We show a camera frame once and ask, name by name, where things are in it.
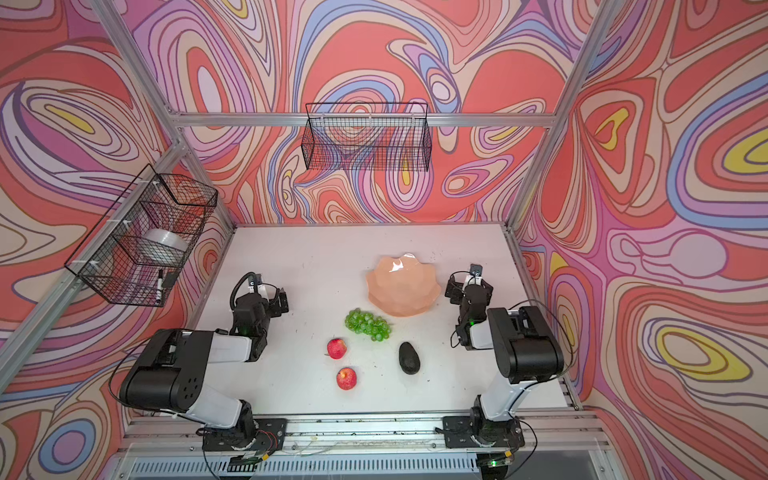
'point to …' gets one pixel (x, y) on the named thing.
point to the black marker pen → (160, 285)
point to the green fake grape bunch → (365, 323)
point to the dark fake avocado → (409, 358)
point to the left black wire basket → (137, 251)
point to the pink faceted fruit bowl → (402, 286)
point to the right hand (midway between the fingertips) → (468, 282)
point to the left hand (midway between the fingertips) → (270, 289)
